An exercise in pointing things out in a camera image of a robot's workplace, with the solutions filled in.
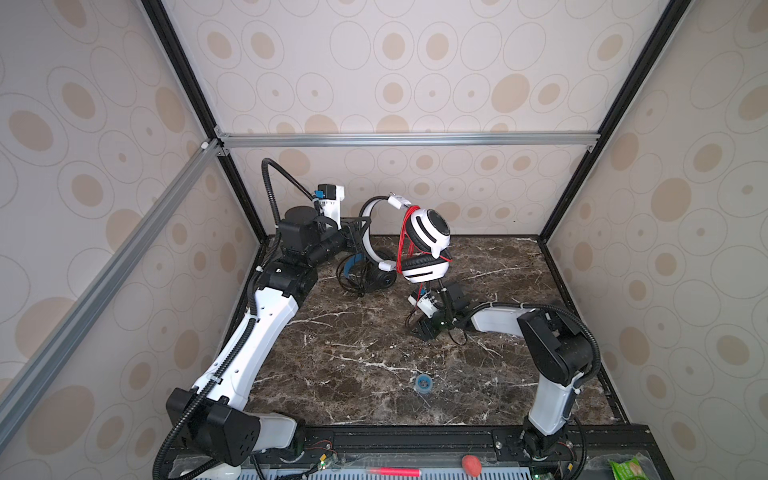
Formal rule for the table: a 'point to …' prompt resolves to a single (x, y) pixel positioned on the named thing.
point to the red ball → (472, 465)
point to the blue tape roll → (424, 383)
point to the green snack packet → (628, 470)
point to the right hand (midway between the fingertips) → (416, 325)
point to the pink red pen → (395, 472)
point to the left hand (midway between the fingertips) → (376, 216)
